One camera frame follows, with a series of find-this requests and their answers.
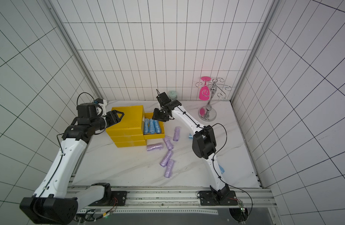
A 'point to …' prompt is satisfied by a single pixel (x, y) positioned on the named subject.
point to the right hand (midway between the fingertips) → (156, 114)
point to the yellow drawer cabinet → (129, 132)
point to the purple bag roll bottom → (169, 168)
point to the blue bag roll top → (157, 126)
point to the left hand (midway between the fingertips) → (120, 118)
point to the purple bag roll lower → (164, 162)
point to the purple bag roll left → (158, 146)
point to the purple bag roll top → (176, 134)
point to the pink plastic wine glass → (204, 91)
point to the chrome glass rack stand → (207, 113)
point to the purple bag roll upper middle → (168, 144)
